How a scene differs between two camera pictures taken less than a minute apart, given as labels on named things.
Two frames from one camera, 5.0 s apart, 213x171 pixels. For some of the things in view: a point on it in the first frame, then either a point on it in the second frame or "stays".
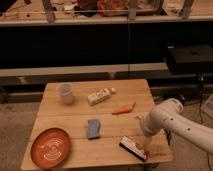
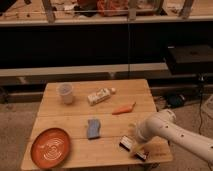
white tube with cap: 99,96 stays
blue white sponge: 93,129 stays
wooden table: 100,120 stays
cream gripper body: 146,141 → 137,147
